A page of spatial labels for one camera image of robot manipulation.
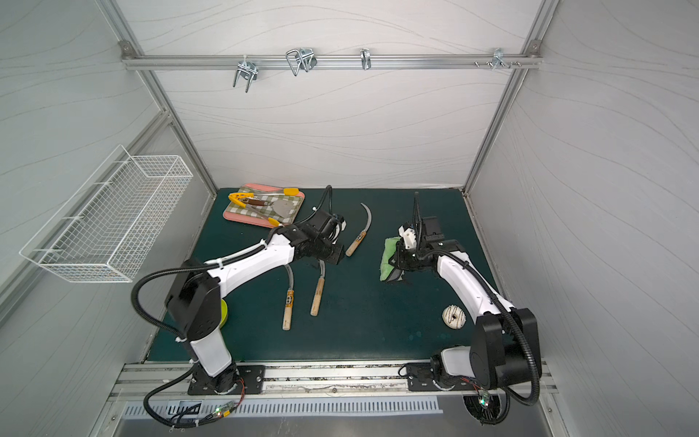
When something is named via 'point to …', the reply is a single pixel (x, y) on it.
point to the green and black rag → (390, 248)
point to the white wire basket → (101, 230)
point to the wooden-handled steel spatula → (284, 206)
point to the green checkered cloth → (268, 210)
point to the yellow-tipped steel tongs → (235, 197)
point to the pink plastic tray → (256, 221)
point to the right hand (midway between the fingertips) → (393, 259)
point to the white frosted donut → (453, 317)
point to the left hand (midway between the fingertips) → (342, 255)
